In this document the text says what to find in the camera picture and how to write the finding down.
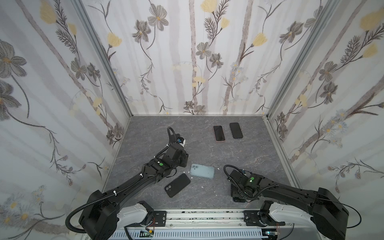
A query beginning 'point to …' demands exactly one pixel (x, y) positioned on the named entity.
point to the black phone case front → (176, 186)
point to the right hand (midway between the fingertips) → (231, 192)
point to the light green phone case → (202, 171)
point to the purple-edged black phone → (219, 133)
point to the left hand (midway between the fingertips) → (183, 151)
